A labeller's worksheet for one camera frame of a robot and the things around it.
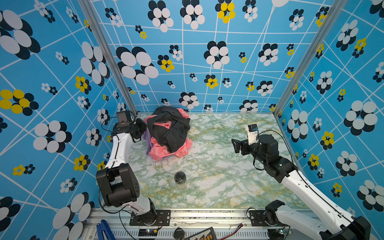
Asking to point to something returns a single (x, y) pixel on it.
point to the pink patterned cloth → (157, 151)
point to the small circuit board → (147, 232)
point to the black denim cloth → (176, 136)
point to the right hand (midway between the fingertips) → (241, 137)
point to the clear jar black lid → (180, 179)
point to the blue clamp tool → (103, 226)
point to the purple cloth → (146, 136)
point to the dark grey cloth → (165, 113)
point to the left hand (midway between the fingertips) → (147, 123)
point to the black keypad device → (208, 234)
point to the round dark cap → (178, 233)
